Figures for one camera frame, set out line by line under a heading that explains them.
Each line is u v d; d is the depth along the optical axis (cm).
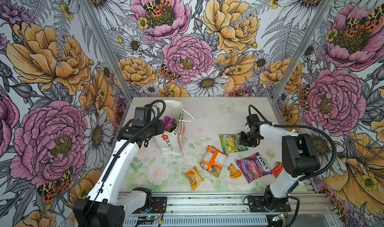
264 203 74
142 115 57
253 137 82
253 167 83
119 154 45
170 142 79
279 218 72
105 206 37
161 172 85
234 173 83
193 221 112
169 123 92
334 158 45
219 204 76
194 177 81
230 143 93
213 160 86
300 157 49
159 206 73
